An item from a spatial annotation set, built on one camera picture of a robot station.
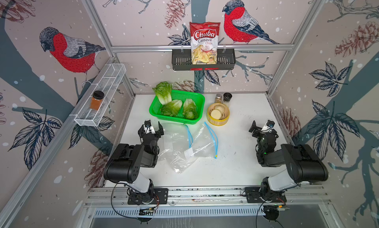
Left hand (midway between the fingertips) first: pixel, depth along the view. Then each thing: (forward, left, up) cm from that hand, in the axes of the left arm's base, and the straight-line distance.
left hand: (153, 120), depth 89 cm
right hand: (0, -68, -1) cm, 68 cm away
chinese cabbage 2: (+11, -23, -2) cm, 25 cm away
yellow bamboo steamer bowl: (+12, -48, -9) cm, 51 cm away
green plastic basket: (+24, -30, -6) cm, 38 cm away
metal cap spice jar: (+22, -43, -4) cm, 49 cm away
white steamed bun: (+10, -41, -7) cm, 43 cm away
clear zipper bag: (-7, -14, -10) cm, 18 cm away
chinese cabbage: (+13, -10, -4) cm, 17 cm away
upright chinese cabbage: (+22, -4, +4) cm, 23 cm away
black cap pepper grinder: (+21, -49, -1) cm, 54 cm away
